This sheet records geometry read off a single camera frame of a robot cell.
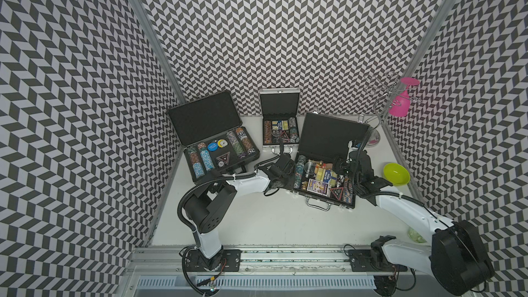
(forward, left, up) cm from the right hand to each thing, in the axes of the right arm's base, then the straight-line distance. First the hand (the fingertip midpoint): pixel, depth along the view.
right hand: (339, 161), depth 87 cm
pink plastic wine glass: (+20, -28, +13) cm, 37 cm away
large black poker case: (+16, +57, -3) cm, 60 cm away
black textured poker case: (+14, +4, -2) cm, 15 cm away
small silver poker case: (+32, +25, -9) cm, 41 cm away
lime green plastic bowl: (-1, -29, -10) cm, 30 cm away
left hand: (-5, +21, -9) cm, 24 cm away
